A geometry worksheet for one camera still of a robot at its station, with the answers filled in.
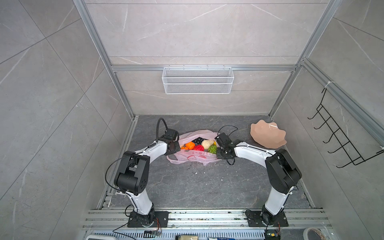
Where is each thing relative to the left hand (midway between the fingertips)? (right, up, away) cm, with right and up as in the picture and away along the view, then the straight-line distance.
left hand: (175, 145), depth 96 cm
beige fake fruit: (+21, +1, 0) cm, 21 cm away
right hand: (+30, -5, -1) cm, 30 cm away
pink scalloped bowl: (+67, +6, +10) cm, 68 cm away
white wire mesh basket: (+15, +44, +5) cm, 47 cm away
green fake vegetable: (+25, -2, -4) cm, 25 cm away
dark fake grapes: (+16, +2, +4) cm, 16 cm away
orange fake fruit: (+10, 0, -1) cm, 10 cm away
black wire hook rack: (+81, +8, -29) cm, 86 cm away
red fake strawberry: (+16, -1, -2) cm, 16 cm away
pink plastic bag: (+10, -6, -6) cm, 13 cm away
